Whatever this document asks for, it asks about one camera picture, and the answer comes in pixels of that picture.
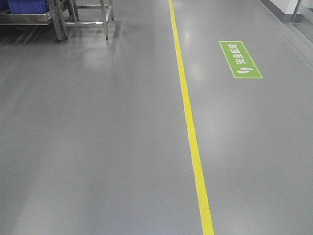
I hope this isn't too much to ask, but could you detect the steel rack with perforated posts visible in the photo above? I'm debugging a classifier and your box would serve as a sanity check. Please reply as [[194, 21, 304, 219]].
[[0, 0, 70, 42]]

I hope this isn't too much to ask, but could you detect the steel post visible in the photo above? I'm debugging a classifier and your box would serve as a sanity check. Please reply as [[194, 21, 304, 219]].
[[291, 0, 302, 22]]

